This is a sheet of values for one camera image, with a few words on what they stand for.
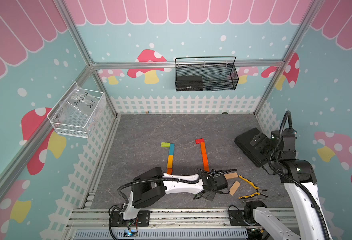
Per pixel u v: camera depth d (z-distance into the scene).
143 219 0.74
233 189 0.83
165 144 1.02
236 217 0.74
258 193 0.81
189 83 1.00
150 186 0.52
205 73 0.94
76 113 0.73
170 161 0.94
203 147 1.00
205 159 0.94
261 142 0.60
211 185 0.61
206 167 0.92
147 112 1.25
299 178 0.41
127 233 0.73
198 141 1.04
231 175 0.88
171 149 1.00
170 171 0.89
